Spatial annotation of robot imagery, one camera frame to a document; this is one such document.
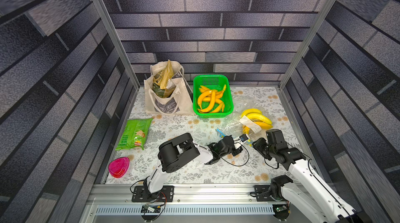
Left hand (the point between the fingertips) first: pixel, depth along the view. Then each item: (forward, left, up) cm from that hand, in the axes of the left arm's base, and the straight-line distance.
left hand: (244, 139), depth 85 cm
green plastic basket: (+48, +13, -2) cm, 50 cm away
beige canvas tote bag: (+19, +37, +10) cm, 43 cm away
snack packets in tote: (+26, +47, +16) cm, 56 cm away
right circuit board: (-32, -15, -9) cm, 36 cm away
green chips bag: (+3, +63, -1) cm, 63 cm away
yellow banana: (+31, +20, -2) cm, 37 cm away
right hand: (-3, -4, 0) cm, 5 cm away
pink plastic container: (-16, +64, +3) cm, 66 cm away
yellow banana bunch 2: (+15, -10, +2) cm, 18 cm away
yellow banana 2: (+33, +16, 0) cm, 36 cm away
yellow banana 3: (+22, +16, -4) cm, 28 cm away
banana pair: (+36, +12, -1) cm, 38 cm away
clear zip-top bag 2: (+11, -4, 0) cm, 12 cm away
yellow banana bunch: (+26, +19, -2) cm, 32 cm away
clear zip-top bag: (+26, -9, -5) cm, 28 cm away
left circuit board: (-33, +48, -10) cm, 60 cm away
